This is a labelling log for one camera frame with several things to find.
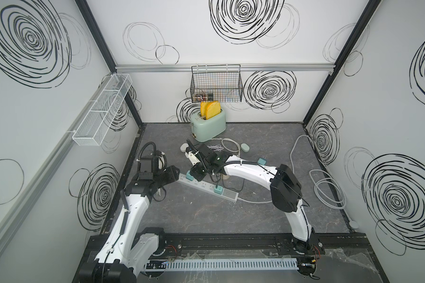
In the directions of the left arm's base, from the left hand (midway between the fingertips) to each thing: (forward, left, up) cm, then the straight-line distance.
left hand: (175, 171), depth 80 cm
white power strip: (-5, -25, -13) cm, 29 cm away
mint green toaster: (+32, -10, -5) cm, 34 cm away
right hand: (+4, -8, -4) cm, 9 cm away
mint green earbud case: (+25, -36, -13) cm, 46 cm away
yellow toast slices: (+38, -14, +6) cm, 41 cm away
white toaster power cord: (+28, -23, -14) cm, 38 cm away
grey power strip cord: (0, -77, -14) cm, 78 cm away
